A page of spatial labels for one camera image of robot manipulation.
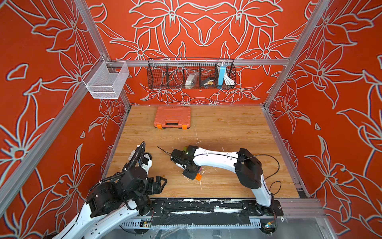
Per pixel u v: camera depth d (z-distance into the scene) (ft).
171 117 3.51
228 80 3.00
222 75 2.81
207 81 2.84
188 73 3.27
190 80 2.97
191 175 2.11
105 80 3.04
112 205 1.46
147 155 2.95
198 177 2.10
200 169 2.82
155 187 1.91
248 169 1.42
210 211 2.39
